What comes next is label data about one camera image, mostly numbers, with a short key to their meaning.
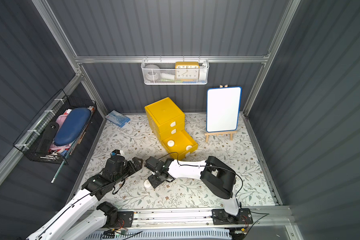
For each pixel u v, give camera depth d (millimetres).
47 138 625
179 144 1001
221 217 735
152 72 832
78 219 490
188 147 987
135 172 694
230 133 1020
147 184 827
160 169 654
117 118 1156
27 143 599
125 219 738
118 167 603
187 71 889
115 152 707
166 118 896
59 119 722
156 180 752
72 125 654
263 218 722
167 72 911
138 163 711
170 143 1001
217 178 494
